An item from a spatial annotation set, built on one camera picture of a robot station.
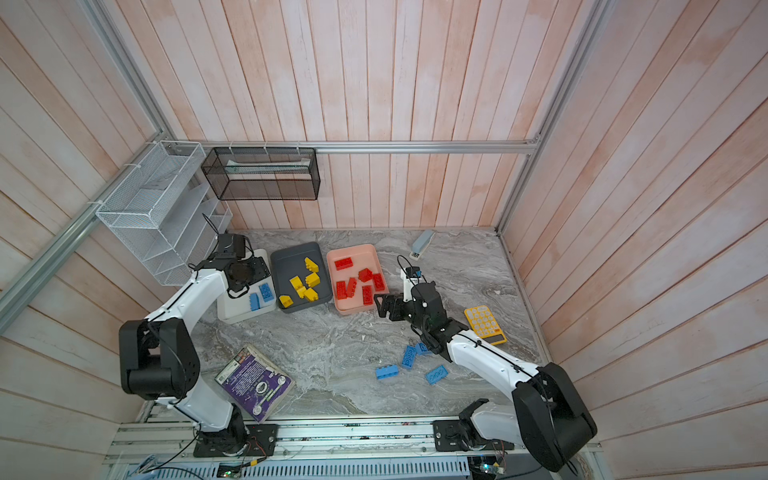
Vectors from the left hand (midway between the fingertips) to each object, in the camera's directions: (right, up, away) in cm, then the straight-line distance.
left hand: (259, 276), depth 92 cm
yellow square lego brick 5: (+7, -8, +4) cm, 12 cm away
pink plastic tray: (+30, -1, +12) cm, 32 cm away
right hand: (+40, -5, -7) cm, 41 cm away
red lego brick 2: (+38, -3, +11) cm, 39 cm away
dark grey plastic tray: (+10, -1, +9) cm, 14 cm away
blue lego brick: (0, -6, +7) cm, 9 cm away
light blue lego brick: (+41, -26, -9) cm, 49 cm away
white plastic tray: (-2, -8, +6) cm, 10 cm away
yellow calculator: (+71, -15, +1) cm, 73 cm away
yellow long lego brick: (+13, +3, +15) cm, 20 cm away
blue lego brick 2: (-4, -9, +6) cm, 11 cm away
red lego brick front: (+34, -6, +9) cm, 35 cm away
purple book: (+4, -29, -12) cm, 31 cm away
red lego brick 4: (+28, -5, +9) cm, 30 cm away
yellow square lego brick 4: (+12, -5, +6) cm, 14 cm away
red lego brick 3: (+25, -5, +9) cm, 27 cm away
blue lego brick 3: (+47, -23, -6) cm, 52 cm away
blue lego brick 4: (+50, -21, -6) cm, 55 cm away
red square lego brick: (+33, 0, +12) cm, 35 cm away
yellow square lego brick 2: (+10, -4, +9) cm, 14 cm away
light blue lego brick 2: (+54, -28, -8) cm, 61 cm away
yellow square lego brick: (+15, -2, +9) cm, 18 cm away
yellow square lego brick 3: (+15, -6, +6) cm, 17 cm away
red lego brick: (+25, +4, +15) cm, 29 cm away
